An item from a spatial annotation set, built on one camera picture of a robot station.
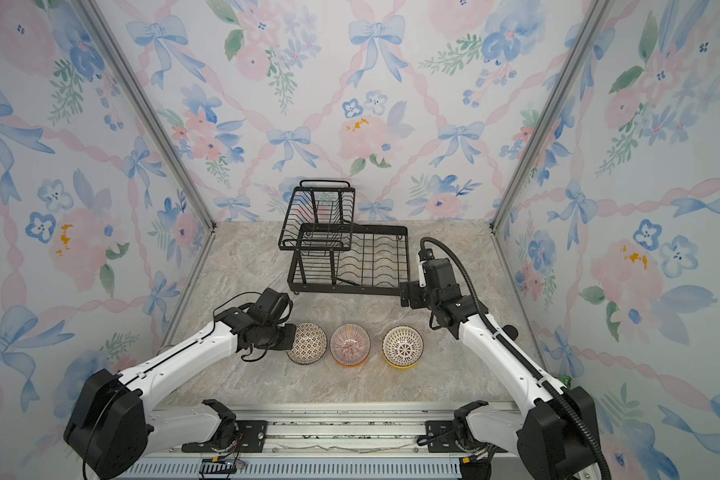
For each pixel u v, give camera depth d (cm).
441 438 72
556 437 40
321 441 75
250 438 75
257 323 63
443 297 61
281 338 73
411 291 73
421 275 65
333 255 85
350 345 86
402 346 86
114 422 40
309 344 88
